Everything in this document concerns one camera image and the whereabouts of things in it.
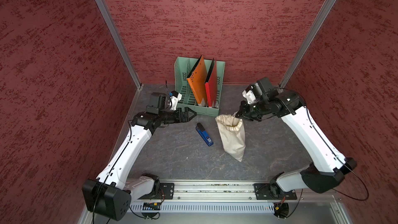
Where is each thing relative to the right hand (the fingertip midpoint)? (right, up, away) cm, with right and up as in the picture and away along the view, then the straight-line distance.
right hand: (235, 119), depth 67 cm
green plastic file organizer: (-29, +31, +38) cm, 57 cm away
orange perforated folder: (-18, +19, +20) cm, 33 cm away
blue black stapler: (-16, -10, +25) cm, 31 cm away
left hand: (-21, 0, +6) cm, 22 cm away
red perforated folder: (-10, +17, +18) cm, 26 cm away
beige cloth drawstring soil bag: (-2, -6, -2) cm, 6 cm away
